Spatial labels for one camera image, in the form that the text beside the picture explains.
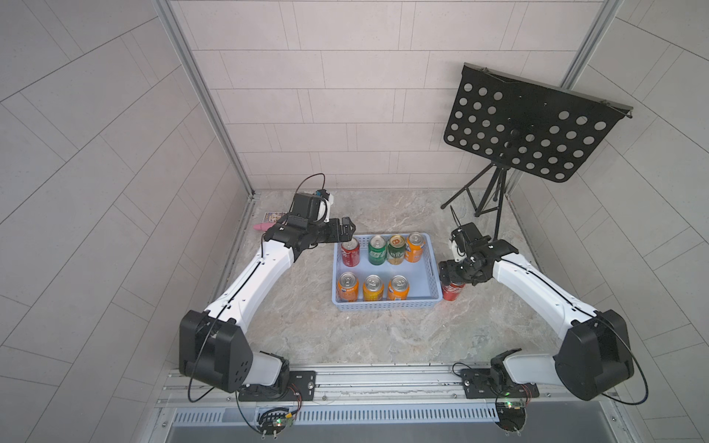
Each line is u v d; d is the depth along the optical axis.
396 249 0.89
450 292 0.82
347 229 0.71
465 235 0.66
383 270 0.96
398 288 0.79
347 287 0.79
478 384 0.71
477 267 0.60
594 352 0.39
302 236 0.56
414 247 0.89
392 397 0.71
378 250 0.89
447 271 0.74
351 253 0.87
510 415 0.68
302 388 0.71
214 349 0.39
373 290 0.79
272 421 0.68
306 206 0.60
